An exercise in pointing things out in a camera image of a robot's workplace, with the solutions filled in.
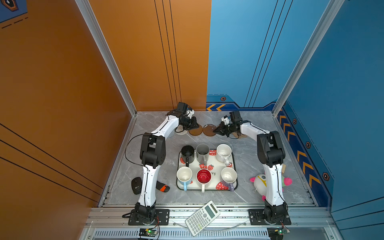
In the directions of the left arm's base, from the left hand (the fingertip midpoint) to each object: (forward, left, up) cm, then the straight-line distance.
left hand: (199, 124), depth 99 cm
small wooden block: (-26, -51, -10) cm, 58 cm away
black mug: (-19, +7, -7) cm, 21 cm away
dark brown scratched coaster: (+2, -6, -8) cm, 11 cm away
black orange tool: (-38, +20, -10) cm, 44 cm away
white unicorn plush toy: (-38, -32, -4) cm, 49 cm away
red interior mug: (-32, -3, -9) cm, 33 cm away
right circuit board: (-57, -38, -12) cm, 70 cm away
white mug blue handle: (-31, +8, -9) cm, 34 cm away
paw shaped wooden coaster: (-12, -24, +3) cm, 27 cm away
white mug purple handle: (-31, -18, -10) cm, 37 cm away
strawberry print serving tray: (-24, -9, -11) cm, 28 cm away
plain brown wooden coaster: (+2, +2, -11) cm, 11 cm away
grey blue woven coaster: (-9, +11, +7) cm, 16 cm away
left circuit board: (-58, +26, -13) cm, 65 cm away
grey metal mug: (-19, -2, -3) cm, 19 cm away
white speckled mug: (-16, -16, -8) cm, 24 cm away
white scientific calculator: (-52, -1, -10) cm, 53 cm away
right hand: (-1, -9, -4) cm, 11 cm away
